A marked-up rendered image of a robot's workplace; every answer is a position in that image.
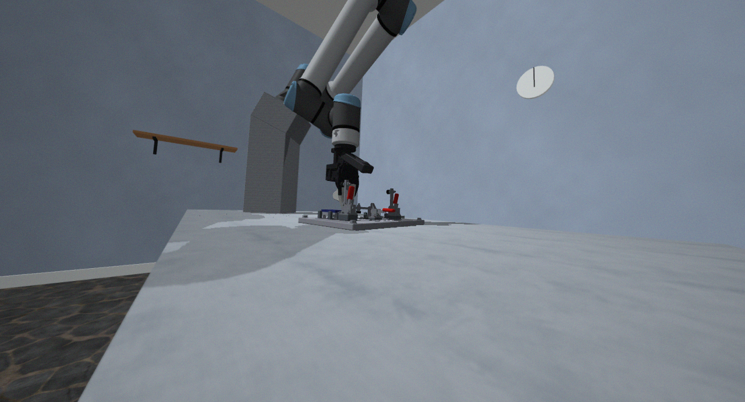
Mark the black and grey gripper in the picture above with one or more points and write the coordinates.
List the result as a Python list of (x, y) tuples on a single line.
[(340, 171)]

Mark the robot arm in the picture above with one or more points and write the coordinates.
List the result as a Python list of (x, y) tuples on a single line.
[(309, 92)]

